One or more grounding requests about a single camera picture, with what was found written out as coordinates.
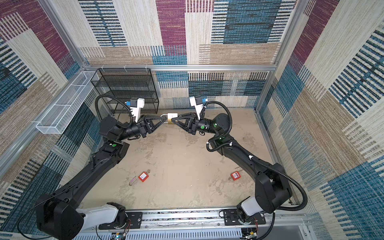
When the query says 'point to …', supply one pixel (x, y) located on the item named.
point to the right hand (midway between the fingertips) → (171, 122)
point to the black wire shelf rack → (118, 86)
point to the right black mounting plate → (231, 218)
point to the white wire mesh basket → (57, 119)
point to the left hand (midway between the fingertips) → (166, 119)
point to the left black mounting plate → (134, 220)
